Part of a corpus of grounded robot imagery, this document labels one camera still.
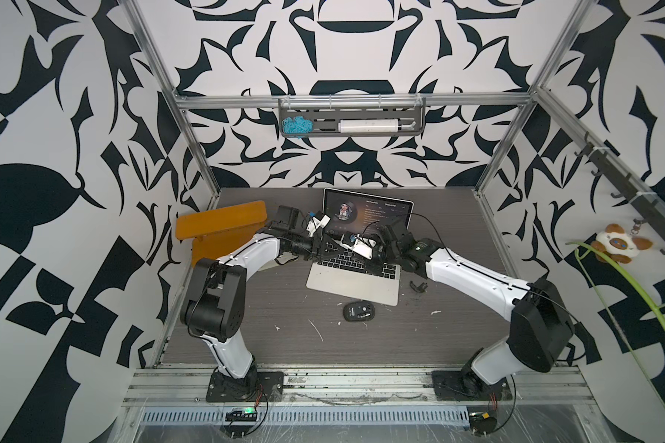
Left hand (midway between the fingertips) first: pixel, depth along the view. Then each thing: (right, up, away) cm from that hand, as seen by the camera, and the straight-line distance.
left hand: (336, 250), depth 84 cm
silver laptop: (+7, +9, +13) cm, 17 cm away
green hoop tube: (+62, -7, -30) cm, 69 cm away
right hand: (+4, +1, 0) cm, 4 cm away
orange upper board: (-39, +9, +10) cm, 41 cm away
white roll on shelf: (+11, +39, +7) cm, 41 cm away
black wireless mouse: (+7, -19, +1) cm, 20 cm away
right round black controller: (+37, -42, -13) cm, 58 cm away
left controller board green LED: (-25, -42, -11) cm, 50 cm away
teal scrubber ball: (-13, +40, +7) cm, 42 cm away
